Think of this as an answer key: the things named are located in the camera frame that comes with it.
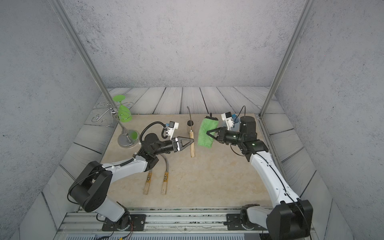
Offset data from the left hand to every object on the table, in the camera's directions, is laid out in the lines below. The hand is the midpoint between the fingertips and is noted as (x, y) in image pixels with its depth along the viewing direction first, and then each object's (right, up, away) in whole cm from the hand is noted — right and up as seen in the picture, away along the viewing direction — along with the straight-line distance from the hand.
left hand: (193, 144), depth 71 cm
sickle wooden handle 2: (-17, -21, +16) cm, 31 cm away
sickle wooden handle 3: (-1, 0, +1) cm, 2 cm away
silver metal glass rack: (-46, 0, +34) cm, 57 cm away
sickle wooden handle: (-26, -24, +14) cm, 38 cm away
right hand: (+7, +5, -1) cm, 8 cm away
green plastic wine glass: (-42, +16, +20) cm, 49 cm away
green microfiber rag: (+7, +10, -1) cm, 12 cm away
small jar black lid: (-4, +11, +33) cm, 35 cm away
